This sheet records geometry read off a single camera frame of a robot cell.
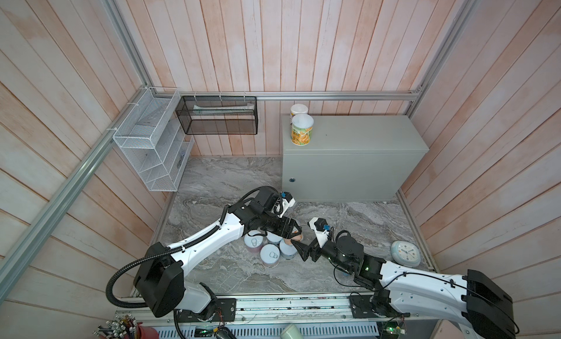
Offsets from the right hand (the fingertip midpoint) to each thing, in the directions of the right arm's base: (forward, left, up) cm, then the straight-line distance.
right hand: (300, 232), depth 76 cm
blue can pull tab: (-3, +5, -10) cm, 11 cm away
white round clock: (-2, -42, -14) cm, 44 cm away
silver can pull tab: (+1, +10, -9) cm, 14 cm away
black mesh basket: (+44, +34, +18) cm, 58 cm away
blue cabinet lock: (+22, +3, +2) cm, 22 cm away
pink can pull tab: (0, +17, -10) cm, 20 cm away
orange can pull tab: (-4, +4, +1) cm, 6 cm away
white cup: (-29, +3, -7) cm, 30 cm away
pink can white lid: (-5, +11, -9) cm, 15 cm away
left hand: (-1, +3, 0) cm, 3 cm away
